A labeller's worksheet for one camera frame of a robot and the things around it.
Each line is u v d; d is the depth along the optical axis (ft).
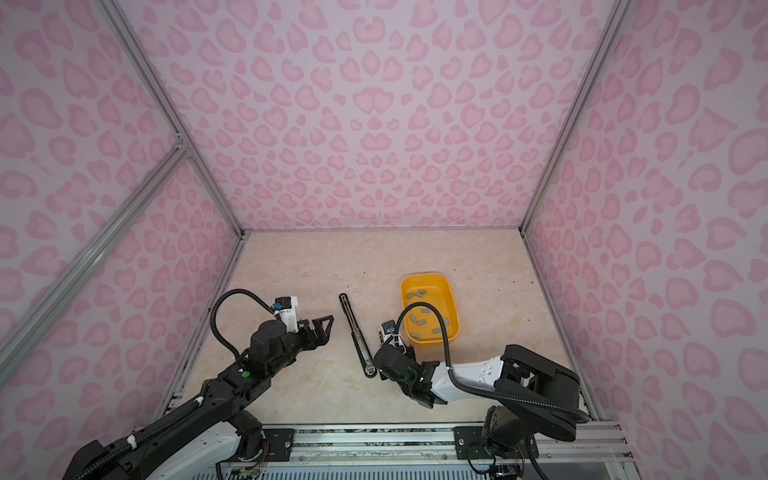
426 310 2.25
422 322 3.12
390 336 2.40
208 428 1.75
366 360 2.76
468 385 1.51
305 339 2.37
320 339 2.41
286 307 2.34
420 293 3.32
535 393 1.42
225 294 1.99
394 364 2.07
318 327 2.40
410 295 3.30
